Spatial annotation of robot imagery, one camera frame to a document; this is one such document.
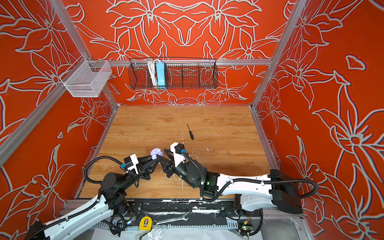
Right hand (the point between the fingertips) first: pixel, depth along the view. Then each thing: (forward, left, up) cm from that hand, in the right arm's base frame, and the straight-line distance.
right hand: (158, 154), depth 61 cm
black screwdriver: (+30, -14, -29) cm, 44 cm away
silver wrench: (-22, +4, -28) cm, 36 cm away
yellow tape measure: (-22, +8, -26) cm, 35 cm away
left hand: (0, 0, -2) cm, 2 cm away
